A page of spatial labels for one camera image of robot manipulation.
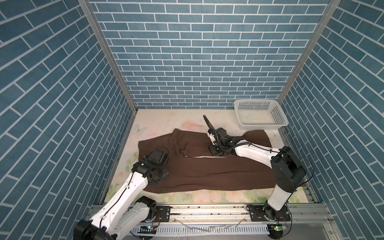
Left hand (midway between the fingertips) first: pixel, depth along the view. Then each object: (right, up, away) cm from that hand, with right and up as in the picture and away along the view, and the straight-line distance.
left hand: (165, 175), depth 80 cm
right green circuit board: (+56, -23, -8) cm, 61 cm away
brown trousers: (+14, 0, +15) cm, 20 cm away
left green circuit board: (-7, -24, -7) cm, 26 cm away
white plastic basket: (+68, +35, +40) cm, 86 cm away
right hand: (+24, +14, +12) cm, 30 cm away
